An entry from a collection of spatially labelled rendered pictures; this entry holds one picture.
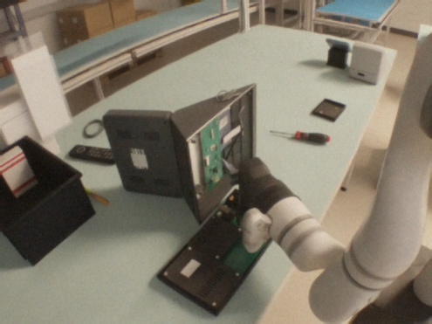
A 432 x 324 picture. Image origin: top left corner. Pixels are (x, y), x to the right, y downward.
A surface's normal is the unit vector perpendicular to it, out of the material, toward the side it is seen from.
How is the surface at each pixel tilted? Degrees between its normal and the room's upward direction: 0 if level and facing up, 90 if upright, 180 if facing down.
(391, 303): 0
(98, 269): 0
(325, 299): 73
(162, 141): 90
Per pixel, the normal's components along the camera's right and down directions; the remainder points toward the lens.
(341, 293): -0.81, 0.25
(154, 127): -0.22, 0.62
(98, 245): -0.07, -0.78
